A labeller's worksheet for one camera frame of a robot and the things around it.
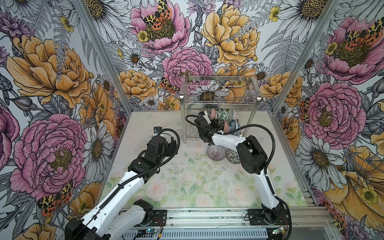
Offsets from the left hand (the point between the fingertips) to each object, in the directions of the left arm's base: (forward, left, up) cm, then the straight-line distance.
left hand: (166, 146), depth 79 cm
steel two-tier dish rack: (+49, -19, -4) cm, 53 cm away
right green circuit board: (-35, -55, -18) cm, 68 cm away
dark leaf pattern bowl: (+17, -36, -7) cm, 40 cm away
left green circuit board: (-35, +8, -20) cm, 41 cm away
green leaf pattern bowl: (+33, -35, -10) cm, 49 cm away
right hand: (+22, -30, -7) cm, 38 cm away
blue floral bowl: (+24, -41, -12) cm, 49 cm away
